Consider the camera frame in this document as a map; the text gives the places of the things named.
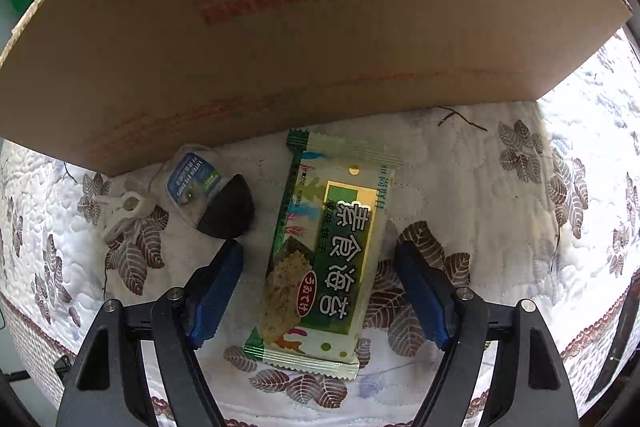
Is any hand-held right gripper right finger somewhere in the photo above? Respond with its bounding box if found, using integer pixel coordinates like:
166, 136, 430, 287
395, 241, 581, 427

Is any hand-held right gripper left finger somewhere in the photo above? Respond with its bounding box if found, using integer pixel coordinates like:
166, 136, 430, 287
55, 239, 246, 427

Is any green snack packet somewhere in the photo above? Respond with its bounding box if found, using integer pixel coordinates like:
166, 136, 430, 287
243, 129, 404, 381

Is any brown cardboard box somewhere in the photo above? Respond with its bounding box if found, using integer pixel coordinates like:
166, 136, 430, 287
0, 0, 634, 178

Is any black half-round item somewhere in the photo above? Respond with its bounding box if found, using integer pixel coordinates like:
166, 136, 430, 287
196, 174, 256, 241

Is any clear eye drops packet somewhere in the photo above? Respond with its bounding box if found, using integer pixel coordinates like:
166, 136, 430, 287
159, 144, 224, 229

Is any floral quilted bedspread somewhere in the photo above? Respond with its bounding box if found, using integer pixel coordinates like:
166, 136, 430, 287
0, 24, 640, 427

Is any white plastic clip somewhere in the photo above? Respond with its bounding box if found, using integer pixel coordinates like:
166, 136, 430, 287
96, 190, 157, 244

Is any dark twig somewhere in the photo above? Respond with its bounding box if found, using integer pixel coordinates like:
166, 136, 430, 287
437, 106, 489, 132

